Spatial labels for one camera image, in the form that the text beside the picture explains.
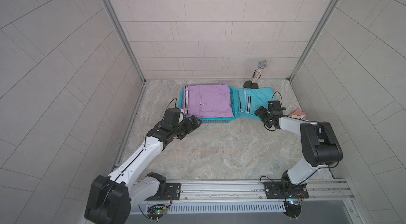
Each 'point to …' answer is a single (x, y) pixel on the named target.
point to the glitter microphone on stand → (253, 83)
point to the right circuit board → (292, 208)
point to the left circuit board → (156, 213)
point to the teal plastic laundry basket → (214, 120)
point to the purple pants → (208, 101)
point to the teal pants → (250, 99)
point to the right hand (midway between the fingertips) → (258, 112)
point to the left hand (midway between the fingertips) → (199, 124)
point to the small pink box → (299, 113)
